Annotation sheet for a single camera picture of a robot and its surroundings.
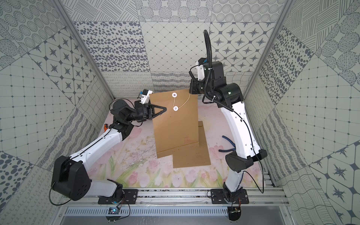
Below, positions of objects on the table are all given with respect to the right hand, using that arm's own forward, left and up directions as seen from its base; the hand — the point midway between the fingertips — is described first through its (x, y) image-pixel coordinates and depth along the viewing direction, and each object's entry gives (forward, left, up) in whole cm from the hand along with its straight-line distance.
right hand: (191, 86), depth 66 cm
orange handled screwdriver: (+3, +62, -41) cm, 74 cm away
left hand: (-14, +10, -5) cm, 18 cm away
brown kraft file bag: (-15, +6, -12) cm, 20 cm away
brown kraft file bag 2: (-16, -3, -44) cm, 47 cm away
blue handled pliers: (-12, -26, -44) cm, 53 cm away
